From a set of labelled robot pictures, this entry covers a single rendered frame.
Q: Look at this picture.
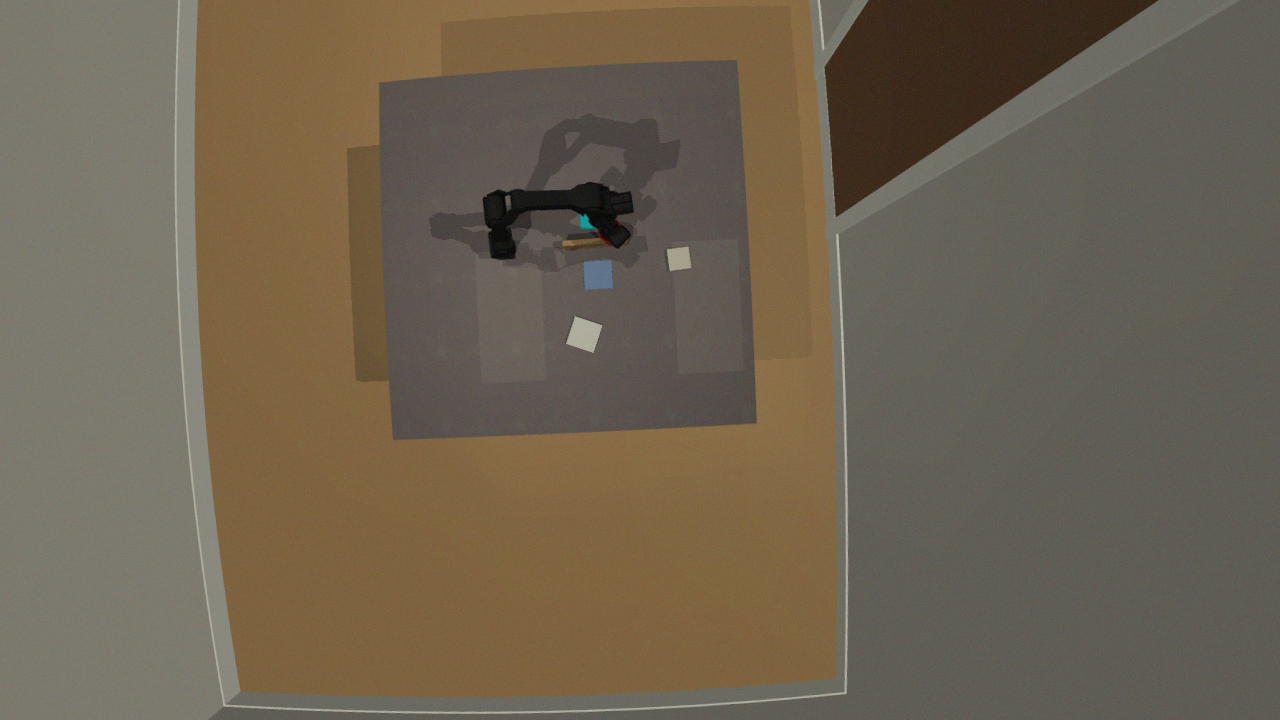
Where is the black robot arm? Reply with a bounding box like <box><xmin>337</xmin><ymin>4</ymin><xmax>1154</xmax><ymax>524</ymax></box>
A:
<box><xmin>483</xmin><ymin>182</ymin><xmax>634</xmax><ymax>260</ymax></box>

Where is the red cup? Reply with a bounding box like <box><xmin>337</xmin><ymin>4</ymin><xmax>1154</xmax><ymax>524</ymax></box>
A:
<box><xmin>596</xmin><ymin>219</ymin><xmax>620</xmax><ymax>246</ymax></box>

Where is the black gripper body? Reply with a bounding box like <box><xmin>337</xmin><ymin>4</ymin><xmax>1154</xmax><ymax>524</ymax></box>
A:
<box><xmin>588</xmin><ymin>217</ymin><xmax>630</xmax><ymax>249</ymax></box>

